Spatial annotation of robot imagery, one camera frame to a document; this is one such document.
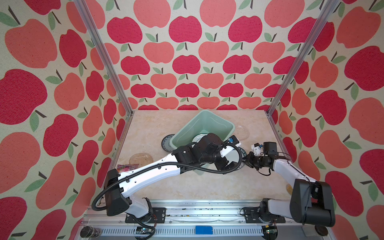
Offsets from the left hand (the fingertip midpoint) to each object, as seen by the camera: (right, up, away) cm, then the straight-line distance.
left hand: (235, 156), depth 64 cm
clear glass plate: (+18, +8, +44) cm, 48 cm away
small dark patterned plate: (-37, +1, +37) cm, 53 cm away
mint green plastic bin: (-10, +15, +37) cm, 41 cm away
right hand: (+12, -7, +25) cm, 28 cm away
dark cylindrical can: (-63, -31, -2) cm, 70 cm away
